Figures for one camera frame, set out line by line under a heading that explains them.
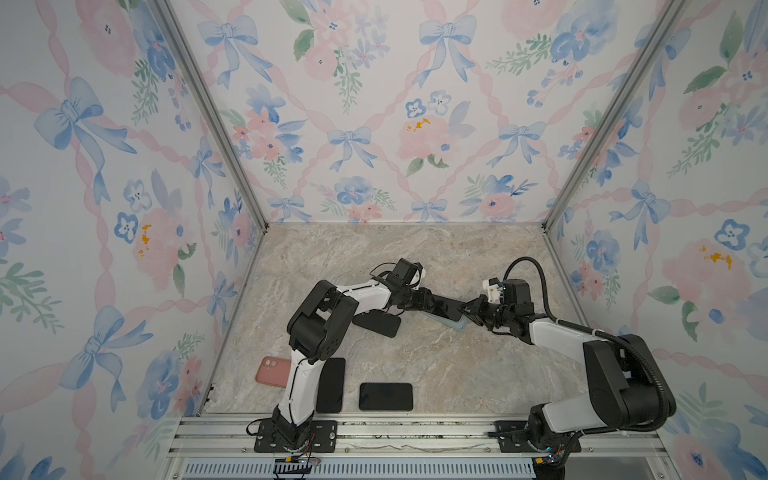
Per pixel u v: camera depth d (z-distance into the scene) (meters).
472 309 0.81
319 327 0.55
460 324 0.91
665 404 0.41
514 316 0.73
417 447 0.73
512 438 0.73
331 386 0.82
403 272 0.80
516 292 0.73
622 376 0.45
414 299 0.86
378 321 0.95
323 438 0.74
